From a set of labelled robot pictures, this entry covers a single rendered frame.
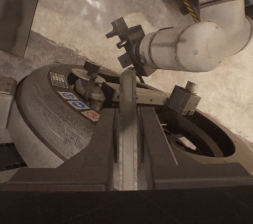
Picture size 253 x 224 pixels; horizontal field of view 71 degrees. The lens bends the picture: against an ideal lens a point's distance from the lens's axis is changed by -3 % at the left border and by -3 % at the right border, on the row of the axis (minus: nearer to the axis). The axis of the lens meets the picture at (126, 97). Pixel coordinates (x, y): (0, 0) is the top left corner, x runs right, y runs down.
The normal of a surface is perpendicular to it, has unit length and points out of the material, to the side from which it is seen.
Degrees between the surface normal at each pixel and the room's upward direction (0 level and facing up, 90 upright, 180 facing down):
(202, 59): 20
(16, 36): 0
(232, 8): 4
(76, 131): 60
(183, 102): 52
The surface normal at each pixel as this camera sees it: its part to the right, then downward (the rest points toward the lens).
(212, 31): 0.41, 0.10
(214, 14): -0.68, 0.37
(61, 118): -0.03, -0.70
